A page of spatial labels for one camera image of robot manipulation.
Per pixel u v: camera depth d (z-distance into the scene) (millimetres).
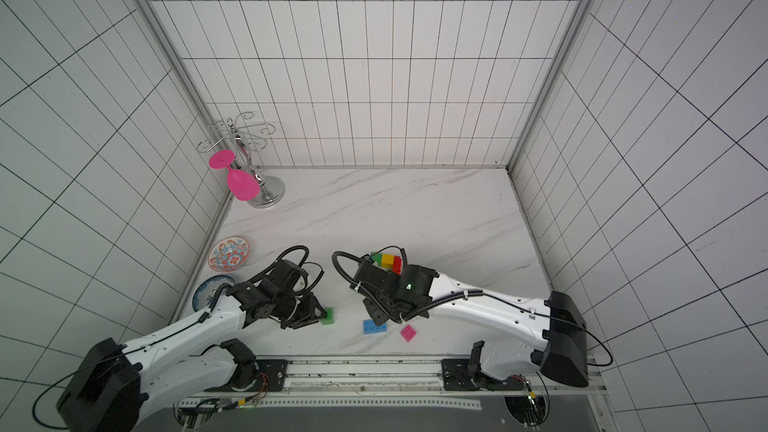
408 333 785
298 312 698
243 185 920
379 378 743
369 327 793
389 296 516
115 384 391
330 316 799
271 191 1106
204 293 834
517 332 416
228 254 934
